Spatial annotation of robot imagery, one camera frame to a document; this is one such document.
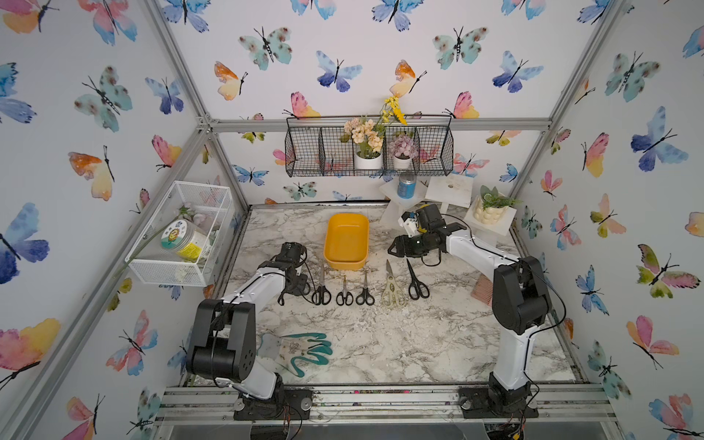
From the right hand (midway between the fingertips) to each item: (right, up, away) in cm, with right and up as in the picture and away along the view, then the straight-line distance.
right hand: (396, 247), depth 93 cm
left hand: (-34, -11, 0) cm, 36 cm away
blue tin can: (+5, +22, +5) cm, 23 cm away
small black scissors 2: (-18, -17, +1) cm, 24 cm away
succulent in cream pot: (+29, +13, -6) cm, 32 cm away
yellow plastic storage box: (-18, +1, +19) cm, 26 cm away
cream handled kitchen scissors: (-1, -16, 0) cm, 16 cm away
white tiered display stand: (+18, +20, +3) cm, 27 cm away
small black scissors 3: (-25, -16, +2) cm, 30 cm away
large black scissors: (+7, -14, +3) cm, 16 cm away
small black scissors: (-10, -17, 0) cm, 20 cm away
